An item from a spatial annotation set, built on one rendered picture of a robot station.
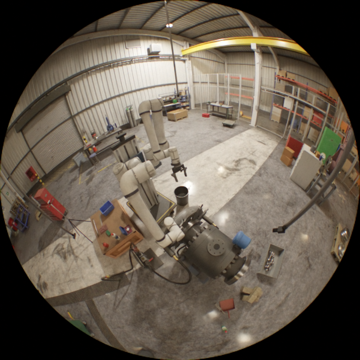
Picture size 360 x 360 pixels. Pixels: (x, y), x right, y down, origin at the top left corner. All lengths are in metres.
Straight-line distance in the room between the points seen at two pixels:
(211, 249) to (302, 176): 3.77
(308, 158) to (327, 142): 3.45
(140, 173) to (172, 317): 2.33
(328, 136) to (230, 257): 6.99
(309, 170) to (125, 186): 4.40
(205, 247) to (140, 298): 1.65
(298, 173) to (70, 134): 11.52
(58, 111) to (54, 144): 2.18
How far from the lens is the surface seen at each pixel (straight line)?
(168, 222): 1.01
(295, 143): 5.79
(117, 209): 2.55
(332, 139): 7.47
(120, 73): 9.26
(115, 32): 10.36
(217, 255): 1.38
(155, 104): 1.27
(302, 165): 4.29
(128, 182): 0.76
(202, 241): 1.43
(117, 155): 1.48
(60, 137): 9.38
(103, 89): 8.98
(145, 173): 0.77
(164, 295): 2.37
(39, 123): 9.88
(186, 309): 2.39
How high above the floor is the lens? 2.27
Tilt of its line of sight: 45 degrees down
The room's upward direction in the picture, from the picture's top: 8 degrees counter-clockwise
